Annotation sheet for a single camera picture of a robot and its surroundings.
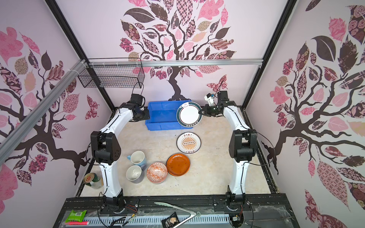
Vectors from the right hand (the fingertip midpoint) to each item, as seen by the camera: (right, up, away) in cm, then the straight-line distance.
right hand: (200, 110), depth 92 cm
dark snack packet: (-17, -57, -24) cm, 64 cm away
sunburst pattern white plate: (-8, -22, +6) cm, 24 cm away
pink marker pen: (-63, -57, -24) cm, 89 cm away
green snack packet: (-65, -55, -22) cm, 88 cm away
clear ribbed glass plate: (-15, -35, -4) cm, 38 cm away
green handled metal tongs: (-6, -54, -22) cm, 59 cm away
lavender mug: (-40, -39, -9) cm, 56 cm away
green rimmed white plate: (-9, -3, +2) cm, 9 cm away
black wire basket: (-58, +26, +3) cm, 64 cm away
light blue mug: (-40, -30, -5) cm, 50 cm away
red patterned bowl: (-27, -38, -11) cm, 47 cm away
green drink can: (-59, -38, -19) cm, 73 cm away
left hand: (-38, -4, +4) cm, 38 cm away
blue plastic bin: (-29, -3, +24) cm, 38 cm away
